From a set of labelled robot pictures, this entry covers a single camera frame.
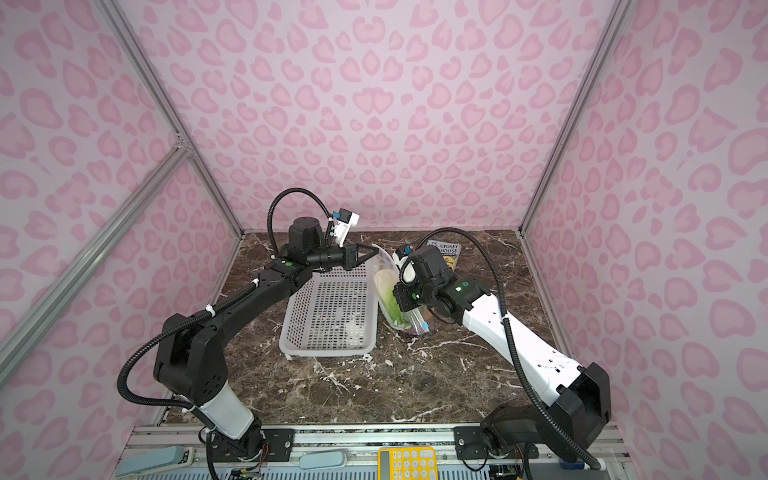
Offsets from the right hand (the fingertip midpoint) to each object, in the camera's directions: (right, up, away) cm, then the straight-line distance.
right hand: (397, 289), depth 75 cm
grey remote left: (-56, -39, -6) cm, 68 cm away
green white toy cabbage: (-3, +2, +4) cm, 5 cm away
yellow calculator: (+2, -40, -6) cm, 40 cm away
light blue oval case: (-17, -39, -6) cm, 43 cm away
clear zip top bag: (+4, -7, -4) cm, 9 cm away
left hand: (-4, +11, +1) cm, 12 cm away
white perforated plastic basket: (-20, -10, +20) cm, 30 cm away
